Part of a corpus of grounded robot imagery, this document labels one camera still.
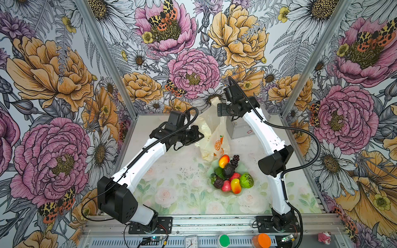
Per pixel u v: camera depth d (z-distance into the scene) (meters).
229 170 0.82
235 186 0.78
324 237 0.67
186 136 0.66
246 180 0.76
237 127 0.99
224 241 0.63
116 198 0.40
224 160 0.87
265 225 0.74
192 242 0.69
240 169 0.88
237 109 0.61
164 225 0.74
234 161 0.89
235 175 0.83
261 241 0.63
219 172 0.85
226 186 0.81
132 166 0.45
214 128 0.81
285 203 0.63
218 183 0.80
